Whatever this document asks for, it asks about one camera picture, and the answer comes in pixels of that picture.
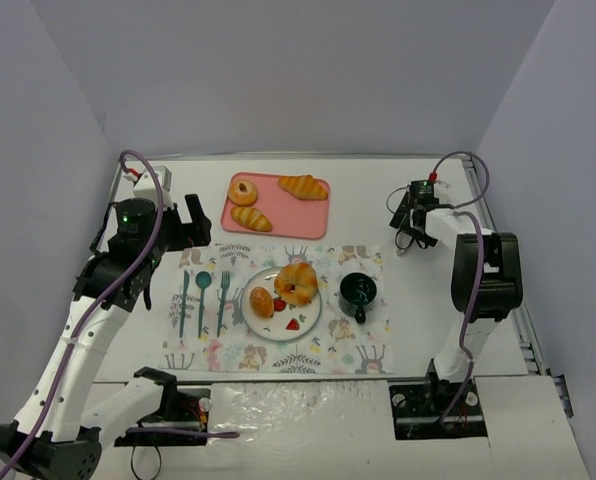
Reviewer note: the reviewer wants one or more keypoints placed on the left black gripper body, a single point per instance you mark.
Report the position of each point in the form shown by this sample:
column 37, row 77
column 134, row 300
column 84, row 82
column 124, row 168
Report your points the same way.
column 189, row 230

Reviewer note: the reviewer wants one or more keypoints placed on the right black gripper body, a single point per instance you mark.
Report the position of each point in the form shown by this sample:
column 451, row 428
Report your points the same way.
column 413, row 216

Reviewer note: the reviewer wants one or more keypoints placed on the sesame bun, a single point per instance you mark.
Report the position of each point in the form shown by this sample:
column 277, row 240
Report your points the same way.
column 261, row 302

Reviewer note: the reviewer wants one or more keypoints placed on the large curled croissant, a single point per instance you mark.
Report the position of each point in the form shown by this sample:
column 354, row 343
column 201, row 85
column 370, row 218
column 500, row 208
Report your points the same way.
column 296, row 284

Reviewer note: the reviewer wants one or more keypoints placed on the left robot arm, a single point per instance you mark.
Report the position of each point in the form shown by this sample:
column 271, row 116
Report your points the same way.
column 53, row 436

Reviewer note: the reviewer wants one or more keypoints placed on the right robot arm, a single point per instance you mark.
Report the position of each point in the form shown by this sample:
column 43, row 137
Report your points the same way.
column 486, row 278

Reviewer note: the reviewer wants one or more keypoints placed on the teal knife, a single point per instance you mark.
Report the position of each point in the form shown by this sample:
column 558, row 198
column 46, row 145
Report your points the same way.
column 183, row 304

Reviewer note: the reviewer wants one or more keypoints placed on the teal spoon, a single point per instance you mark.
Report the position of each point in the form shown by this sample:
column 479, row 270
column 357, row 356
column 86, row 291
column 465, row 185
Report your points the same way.
column 203, row 281

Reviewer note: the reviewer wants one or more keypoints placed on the striped croissant at tray front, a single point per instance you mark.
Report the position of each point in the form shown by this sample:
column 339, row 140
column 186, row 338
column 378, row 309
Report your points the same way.
column 251, row 218

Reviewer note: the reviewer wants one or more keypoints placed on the striped croissant at tray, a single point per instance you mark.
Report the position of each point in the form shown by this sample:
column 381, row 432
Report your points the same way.
column 251, row 218
column 303, row 187

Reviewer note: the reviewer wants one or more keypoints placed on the teal fork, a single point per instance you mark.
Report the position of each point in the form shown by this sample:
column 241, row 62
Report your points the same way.
column 224, row 287

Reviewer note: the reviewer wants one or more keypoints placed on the pink plastic tray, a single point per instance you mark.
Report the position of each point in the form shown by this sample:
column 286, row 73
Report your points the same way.
column 290, row 217

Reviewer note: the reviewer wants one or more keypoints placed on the patterned animal placemat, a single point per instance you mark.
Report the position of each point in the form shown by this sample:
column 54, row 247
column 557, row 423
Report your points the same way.
column 336, row 345

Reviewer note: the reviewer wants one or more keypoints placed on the striped croissant at tray back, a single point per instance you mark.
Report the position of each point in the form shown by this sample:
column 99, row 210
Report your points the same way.
column 303, row 187

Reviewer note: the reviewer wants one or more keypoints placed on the dark green mug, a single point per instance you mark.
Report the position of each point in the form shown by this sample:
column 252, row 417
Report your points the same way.
column 357, row 292

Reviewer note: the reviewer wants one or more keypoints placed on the white plate with blue rim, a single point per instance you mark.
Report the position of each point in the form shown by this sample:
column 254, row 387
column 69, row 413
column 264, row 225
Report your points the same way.
column 287, row 322

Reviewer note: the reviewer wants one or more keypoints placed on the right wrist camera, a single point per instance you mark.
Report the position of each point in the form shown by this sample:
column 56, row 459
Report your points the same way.
column 442, row 188

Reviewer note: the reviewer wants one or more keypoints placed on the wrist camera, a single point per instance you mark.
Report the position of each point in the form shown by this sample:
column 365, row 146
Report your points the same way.
column 442, row 188
column 145, row 186

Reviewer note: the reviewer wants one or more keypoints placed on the sugared ring donut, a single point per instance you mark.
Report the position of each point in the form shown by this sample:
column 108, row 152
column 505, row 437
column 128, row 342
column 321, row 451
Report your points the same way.
column 242, row 192

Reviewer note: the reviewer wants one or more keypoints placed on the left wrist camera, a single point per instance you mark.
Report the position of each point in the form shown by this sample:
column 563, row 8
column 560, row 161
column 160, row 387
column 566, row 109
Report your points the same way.
column 145, row 186

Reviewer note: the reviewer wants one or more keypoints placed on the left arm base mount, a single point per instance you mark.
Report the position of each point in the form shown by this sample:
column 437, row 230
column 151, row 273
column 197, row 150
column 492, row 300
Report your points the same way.
column 189, row 411

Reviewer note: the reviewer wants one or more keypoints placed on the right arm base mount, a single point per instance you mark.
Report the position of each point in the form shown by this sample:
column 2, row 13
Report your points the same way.
column 430, row 410

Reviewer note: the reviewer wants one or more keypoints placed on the aluminium rail at table edge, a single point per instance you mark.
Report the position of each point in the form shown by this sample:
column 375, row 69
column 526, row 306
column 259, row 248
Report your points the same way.
column 527, row 337

